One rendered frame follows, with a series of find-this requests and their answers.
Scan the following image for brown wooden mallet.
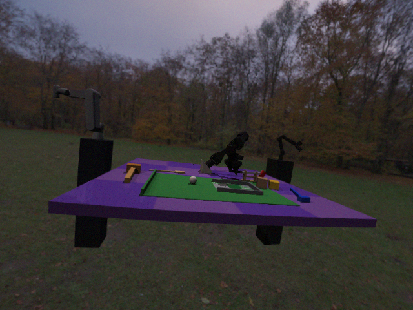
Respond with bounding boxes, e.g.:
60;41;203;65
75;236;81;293
125;163;141;183

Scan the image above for blue golf putter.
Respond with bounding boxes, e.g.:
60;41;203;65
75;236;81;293
290;187;310;202

